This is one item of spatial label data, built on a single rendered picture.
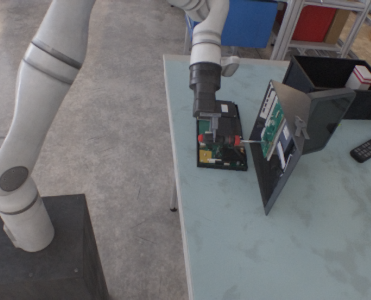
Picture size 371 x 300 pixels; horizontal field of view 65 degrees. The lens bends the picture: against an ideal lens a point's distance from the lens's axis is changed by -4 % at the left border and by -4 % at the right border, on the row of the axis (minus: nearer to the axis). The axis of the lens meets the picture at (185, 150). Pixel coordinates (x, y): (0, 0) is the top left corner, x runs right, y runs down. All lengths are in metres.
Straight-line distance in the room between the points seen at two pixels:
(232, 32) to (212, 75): 1.62
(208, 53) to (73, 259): 0.59
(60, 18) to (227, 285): 0.56
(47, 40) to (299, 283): 0.64
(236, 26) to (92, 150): 1.33
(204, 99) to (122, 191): 1.34
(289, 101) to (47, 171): 1.71
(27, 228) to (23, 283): 0.14
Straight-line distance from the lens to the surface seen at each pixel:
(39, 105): 0.56
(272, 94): 0.77
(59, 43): 0.54
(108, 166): 2.08
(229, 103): 0.95
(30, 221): 0.74
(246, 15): 2.29
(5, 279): 0.84
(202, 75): 0.71
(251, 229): 0.70
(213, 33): 0.76
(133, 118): 2.42
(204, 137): 0.70
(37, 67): 0.55
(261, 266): 0.67
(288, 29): 2.35
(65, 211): 0.89
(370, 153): 1.01
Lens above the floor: 1.58
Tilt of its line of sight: 46 degrees down
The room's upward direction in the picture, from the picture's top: 9 degrees clockwise
